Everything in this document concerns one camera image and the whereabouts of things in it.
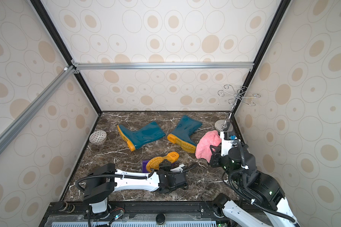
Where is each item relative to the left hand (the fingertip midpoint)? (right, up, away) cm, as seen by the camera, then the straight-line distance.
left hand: (169, 165), depth 81 cm
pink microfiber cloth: (+15, +12, -19) cm, 27 cm away
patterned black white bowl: (-52, +15, +20) cm, 58 cm away
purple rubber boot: (-8, +3, -5) cm, 10 cm away
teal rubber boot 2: (+7, +16, +19) cm, 26 cm away
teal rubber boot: (-19, +16, +21) cm, 33 cm away
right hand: (+20, +14, -20) cm, 32 cm away
